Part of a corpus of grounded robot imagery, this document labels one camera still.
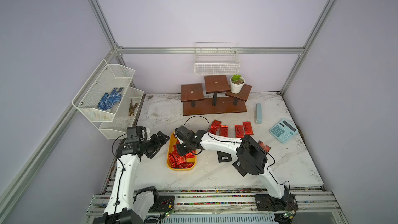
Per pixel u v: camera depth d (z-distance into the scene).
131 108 0.94
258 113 1.04
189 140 0.69
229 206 0.74
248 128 1.01
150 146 0.67
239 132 0.98
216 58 0.95
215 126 0.99
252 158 0.52
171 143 0.87
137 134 0.61
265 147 0.93
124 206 0.39
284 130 0.98
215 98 1.07
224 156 0.88
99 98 0.76
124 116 0.91
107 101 0.76
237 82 0.95
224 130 0.98
